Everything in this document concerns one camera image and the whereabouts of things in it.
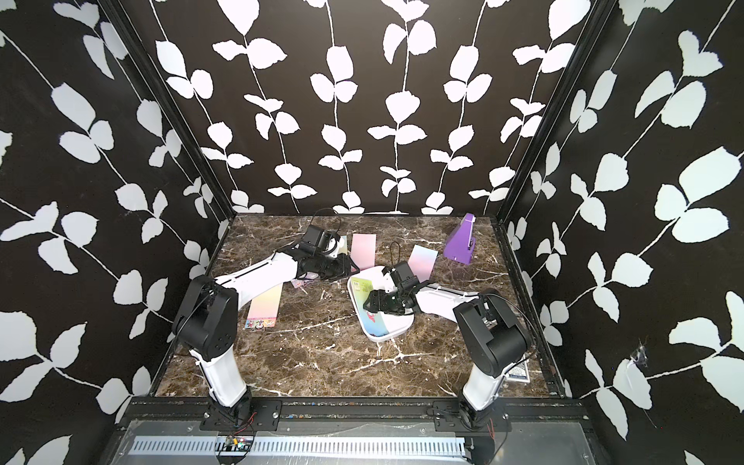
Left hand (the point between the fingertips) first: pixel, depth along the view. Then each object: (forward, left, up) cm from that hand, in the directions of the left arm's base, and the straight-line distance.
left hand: (358, 268), depth 90 cm
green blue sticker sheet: (-14, -4, -9) cm, 17 cm away
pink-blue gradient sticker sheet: (+11, -23, -13) cm, 29 cm away
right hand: (-8, -3, -8) cm, 12 cm away
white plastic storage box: (-15, -11, -9) cm, 21 cm away
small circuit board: (-43, +31, -11) cm, 54 cm away
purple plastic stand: (+12, -37, -6) cm, 40 cm away
